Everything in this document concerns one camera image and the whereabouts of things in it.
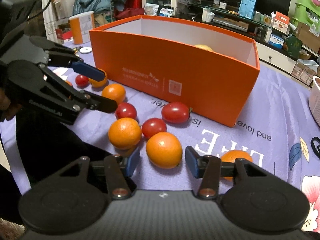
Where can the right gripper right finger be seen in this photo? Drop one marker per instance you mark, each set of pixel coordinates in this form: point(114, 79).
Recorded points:
point(210, 169)

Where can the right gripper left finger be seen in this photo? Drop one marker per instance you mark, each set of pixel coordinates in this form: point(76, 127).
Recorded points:
point(112, 176)

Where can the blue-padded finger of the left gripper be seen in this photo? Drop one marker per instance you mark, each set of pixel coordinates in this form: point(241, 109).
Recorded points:
point(85, 68)

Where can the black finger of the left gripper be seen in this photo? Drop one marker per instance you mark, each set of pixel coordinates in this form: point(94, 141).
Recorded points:
point(99, 103)

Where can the large orange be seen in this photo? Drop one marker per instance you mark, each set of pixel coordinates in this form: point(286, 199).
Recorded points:
point(164, 150)

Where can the small orange under finger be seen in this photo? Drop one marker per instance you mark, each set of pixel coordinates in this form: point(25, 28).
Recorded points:
point(98, 84)

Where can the small red tomato far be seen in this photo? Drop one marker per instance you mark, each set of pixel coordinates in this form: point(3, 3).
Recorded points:
point(82, 81)

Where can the orange behind right finger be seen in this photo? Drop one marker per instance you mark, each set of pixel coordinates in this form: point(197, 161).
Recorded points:
point(230, 156)

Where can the small orange upper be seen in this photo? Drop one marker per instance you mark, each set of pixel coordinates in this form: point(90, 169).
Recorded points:
point(115, 92)

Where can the white round tag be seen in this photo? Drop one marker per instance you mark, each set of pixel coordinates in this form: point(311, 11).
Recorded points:
point(85, 50)

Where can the red tomato upper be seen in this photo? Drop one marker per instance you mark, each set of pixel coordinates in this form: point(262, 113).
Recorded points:
point(126, 110)

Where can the orange beside tomatoes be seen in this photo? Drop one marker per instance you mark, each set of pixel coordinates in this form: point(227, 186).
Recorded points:
point(125, 133)

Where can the orange white canister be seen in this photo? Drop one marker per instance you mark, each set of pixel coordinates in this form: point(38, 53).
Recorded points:
point(81, 24)

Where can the red tomato centre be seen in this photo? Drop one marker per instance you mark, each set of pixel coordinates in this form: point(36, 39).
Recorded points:
point(153, 126)

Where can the red tomato near box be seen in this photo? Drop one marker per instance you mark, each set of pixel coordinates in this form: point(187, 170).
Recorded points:
point(176, 112)

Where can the orange cardboard box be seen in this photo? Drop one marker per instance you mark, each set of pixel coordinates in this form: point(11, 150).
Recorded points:
point(156, 55)

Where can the yellow pear in box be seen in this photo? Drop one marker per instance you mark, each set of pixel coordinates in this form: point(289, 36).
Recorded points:
point(204, 47)

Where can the white TV stand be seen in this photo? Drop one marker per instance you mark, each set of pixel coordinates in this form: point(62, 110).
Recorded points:
point(275, 58)

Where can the white fruit basket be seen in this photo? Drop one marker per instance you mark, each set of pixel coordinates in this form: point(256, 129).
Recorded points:
point(314, 100)

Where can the orange white carton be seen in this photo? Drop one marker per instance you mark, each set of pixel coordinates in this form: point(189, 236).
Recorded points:
point(280, 22)

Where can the blue standing card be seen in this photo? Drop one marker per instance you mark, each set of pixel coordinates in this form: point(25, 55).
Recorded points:
point(246, 8)

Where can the green plastic shelf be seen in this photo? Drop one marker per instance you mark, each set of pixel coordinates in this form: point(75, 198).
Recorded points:
point(307, 12)

